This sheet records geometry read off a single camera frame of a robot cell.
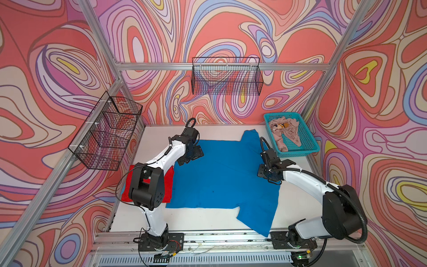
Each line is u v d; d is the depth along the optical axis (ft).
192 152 2.68
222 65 2.84
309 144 3.32
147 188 1.56
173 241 2.41
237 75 3.18
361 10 2.31
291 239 2.16
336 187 1.49
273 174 2.11
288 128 3.77
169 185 2.93
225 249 2.39
